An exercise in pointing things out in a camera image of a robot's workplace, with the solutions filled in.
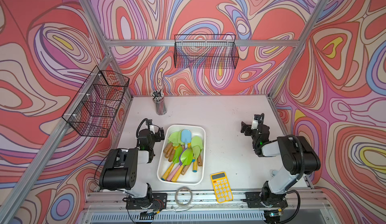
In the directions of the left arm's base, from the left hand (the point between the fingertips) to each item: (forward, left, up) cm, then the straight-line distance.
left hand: (156, 128), depth 94 cm
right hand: (+3, -60, -1) cm, 60 cm away
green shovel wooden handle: (-5, -12, -4) cm, 13 cm away
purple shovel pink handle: (-26, -12, -5) cm, 29 cm away
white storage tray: (-27, -21, -7) cm, 35 cm away
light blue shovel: (-4, -19, -4) cm, 19 cm away
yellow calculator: (-32, -38, -5) cm, 50 cm away
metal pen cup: (+17, 0, +12) cm, 21 cm away
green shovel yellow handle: (-19, -19, -2) cm, 27 cm away
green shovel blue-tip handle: (-14, -25, -3) cm, 29 cm away
